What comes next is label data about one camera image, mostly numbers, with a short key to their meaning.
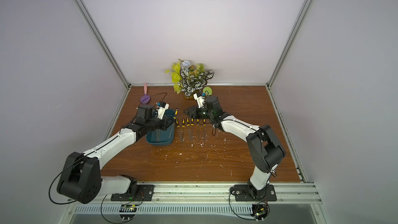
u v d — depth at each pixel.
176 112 0.85
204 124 0.97
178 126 0.97
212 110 0.68
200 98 0.79
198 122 0.99
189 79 0.89
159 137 0.92
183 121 0.98
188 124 0.97
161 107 0.77
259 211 0.70
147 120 0.69
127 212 0.72
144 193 0.73
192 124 0.97
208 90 1.15
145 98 1.14
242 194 0.73
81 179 0.42
